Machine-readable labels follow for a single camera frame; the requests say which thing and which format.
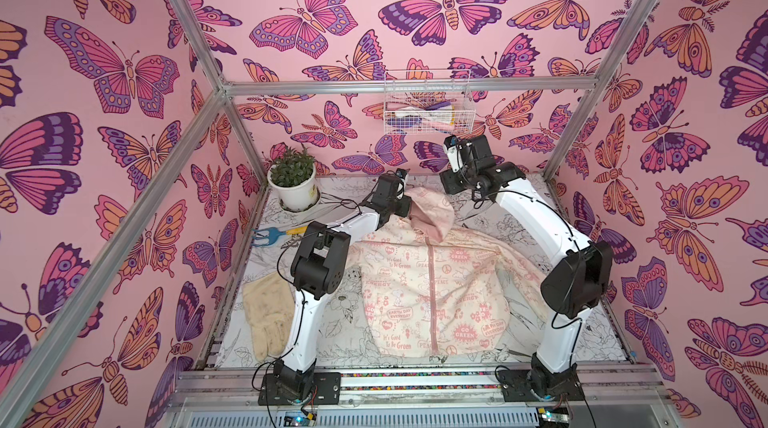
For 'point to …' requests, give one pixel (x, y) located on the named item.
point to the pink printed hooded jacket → (428, 289)
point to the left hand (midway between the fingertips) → (409, 196)
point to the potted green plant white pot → (294, 174)
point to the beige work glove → (269, 304)
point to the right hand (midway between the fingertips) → (456, 171)
